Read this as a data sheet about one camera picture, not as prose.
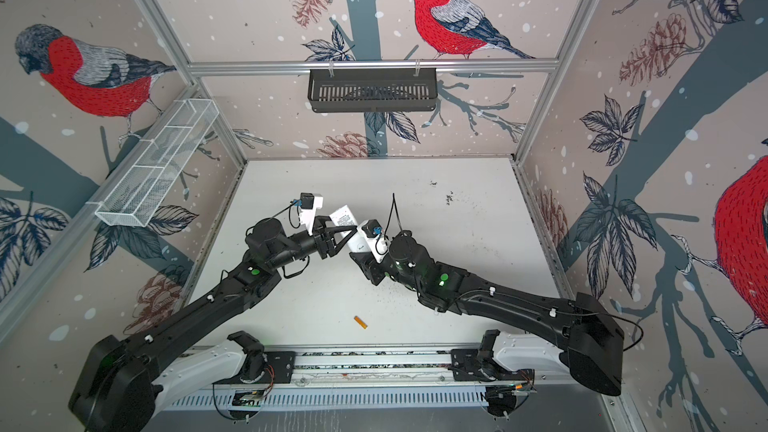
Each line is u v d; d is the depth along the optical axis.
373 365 0.76
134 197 0.71
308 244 0.65
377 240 0.59
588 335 0.40
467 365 0.73
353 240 0.69
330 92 0.95
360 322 0.81
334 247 0.66
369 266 0.62
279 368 0.73
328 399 0.70
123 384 0.38
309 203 0.64
